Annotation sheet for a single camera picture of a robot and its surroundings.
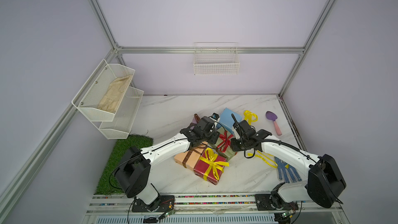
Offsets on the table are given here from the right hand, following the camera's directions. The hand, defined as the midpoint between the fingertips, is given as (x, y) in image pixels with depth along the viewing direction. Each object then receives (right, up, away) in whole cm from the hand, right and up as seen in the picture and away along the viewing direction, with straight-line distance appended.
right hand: (234, 147), depth 86 cm
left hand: (-12, +8, -1) cm, 14 cm away
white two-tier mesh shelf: (-67, +29, -7) cm, 74 cm away
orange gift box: (-25, -5, -3) cm, 26 cm away
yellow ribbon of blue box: (+17, +16, +22) cm, 32 cm away
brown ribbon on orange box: (-20, -1, -1) cm, 20 cm away
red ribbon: (-6, +1, +1) cm, 6 cm away
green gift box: (-3, -3, -2) cm, 5 cm away
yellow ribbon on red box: (-14, -5, -6) cm, 15 cm away
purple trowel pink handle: (+31, +16, +21) cm, 41 cm away
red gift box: (-18, -8, -7) cm, 21 cm away
